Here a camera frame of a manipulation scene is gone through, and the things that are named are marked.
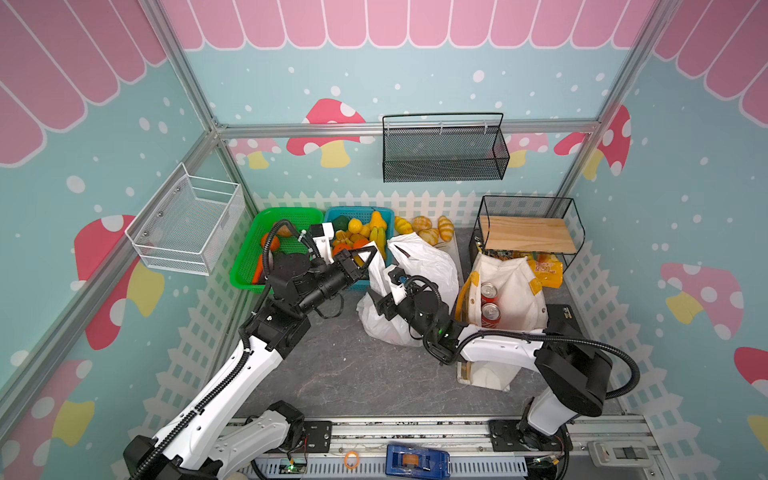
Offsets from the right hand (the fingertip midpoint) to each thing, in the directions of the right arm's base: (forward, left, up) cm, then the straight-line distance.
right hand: (377, 279), depth 78 cm
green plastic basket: (+25, +47, -16) cm, 56 cm away
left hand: (-4, -1, +14) cm, 15 cm away
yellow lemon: (+34, +10, -14) cm, 38 cm away
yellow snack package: (+15, -56, -16) cm, 60 cm away
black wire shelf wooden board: (+27, -45, -8) cm, 53 cm away
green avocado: (+36, +16, -15) cm, 42 cm away
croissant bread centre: (+33, -18, -19) cm, 42 cm away
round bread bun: (+39, -15, -18) cm, 45 cm away
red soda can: (+3, -33, -13) cm, 35 cm away
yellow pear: (+36, +2, -14) cm, 39 cm away
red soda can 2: (-4, -32, -13) cm, 34 cm away
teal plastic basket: (+39, +20, -13) cm, 46 cm away
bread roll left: (+38, -8, -19) cm, 44 cm away
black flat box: (-1, -57, -22) cm, 61 cm away
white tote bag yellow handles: (-2, -41, -12) cm, 43 cm away
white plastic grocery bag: (+1, -11, +5) cm, 12 cm away
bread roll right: (+38, -25, -20) cm, 49 cm away
